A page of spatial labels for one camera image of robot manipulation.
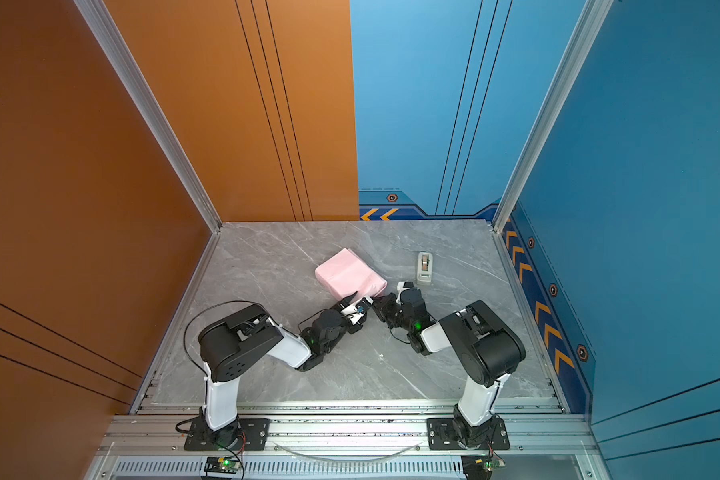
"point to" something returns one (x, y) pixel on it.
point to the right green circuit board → (477, 467)
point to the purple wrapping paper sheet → (345, 274)
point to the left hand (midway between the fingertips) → (360, 297)
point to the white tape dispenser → (424, 267)
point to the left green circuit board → (222, 464)
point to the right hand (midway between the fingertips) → (364, 301)
